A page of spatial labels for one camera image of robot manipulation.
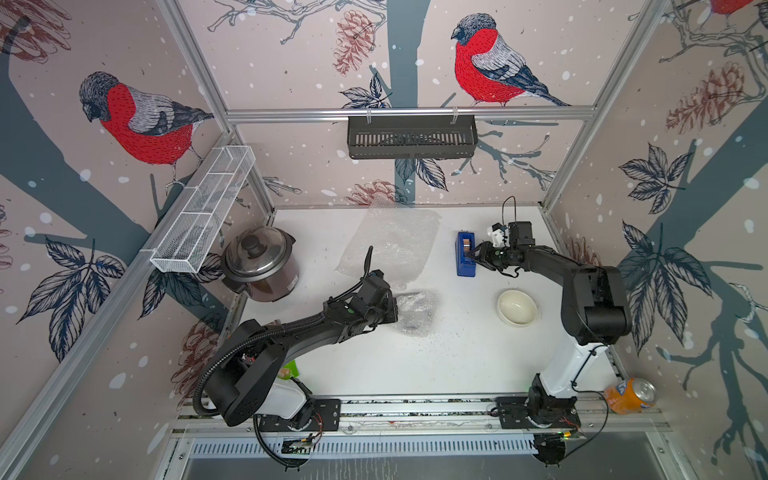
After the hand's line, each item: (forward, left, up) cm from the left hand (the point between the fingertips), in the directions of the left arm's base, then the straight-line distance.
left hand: (404, 305), depth 86 cm
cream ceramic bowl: (+1, -35, -5) cm, 35 cm away
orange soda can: (-24, -52, +2) cm, 58 cm away
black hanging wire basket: (+54, -3, +21) cm, 58 cm away
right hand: (+19, -23, 0) cm, 30 cm away
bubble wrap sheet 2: (+31, 0, -7) cm, 32 cm away
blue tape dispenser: (+23, -21, 0) cm, 32 cm away
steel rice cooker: (+9, +42, +10) cm, 44 cm away
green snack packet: (-17, +32, -6) cm, 37 cm away
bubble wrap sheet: (-3, -4, +1) cm, 5 cm away
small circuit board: (-33, +27, -10) cm, 44 cm away
